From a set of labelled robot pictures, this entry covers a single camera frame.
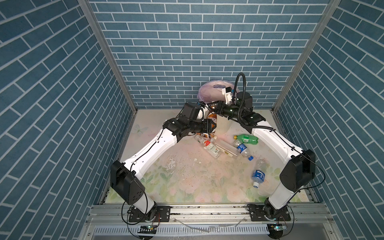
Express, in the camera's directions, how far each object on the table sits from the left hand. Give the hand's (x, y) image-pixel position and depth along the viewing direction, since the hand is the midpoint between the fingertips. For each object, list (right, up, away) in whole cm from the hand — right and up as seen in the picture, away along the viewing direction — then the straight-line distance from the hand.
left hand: (214, 125), depth 74 cm
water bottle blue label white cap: (+25, -28, +6) cm, 38 cm away
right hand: (-4, +11, +1) cm, 12 cm away
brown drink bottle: (-1, +4, -2) cm, 5 cm away
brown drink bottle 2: (0, -8, +27) cm, 28 cm away
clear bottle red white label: (-2, -14, +19) cm, 23 cm away
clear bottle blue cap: (+20, -16, +19) cm, 32 cm away
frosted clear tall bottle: (+9, -15, +20) cm, 27 cm away
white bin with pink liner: (+1, +23, +27) cm, 35 cm away
